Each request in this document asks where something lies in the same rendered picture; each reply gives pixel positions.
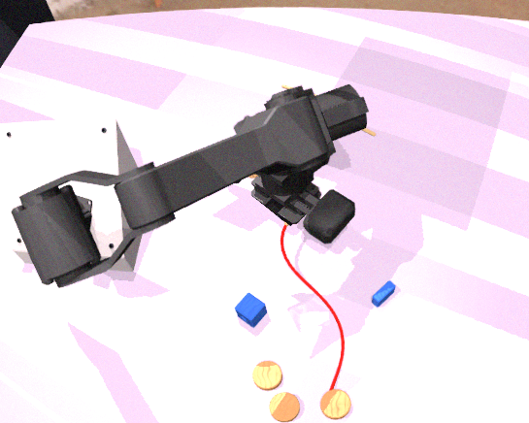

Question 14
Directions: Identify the red string with thin wooden stick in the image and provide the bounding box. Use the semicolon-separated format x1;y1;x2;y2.
281;222;345;391

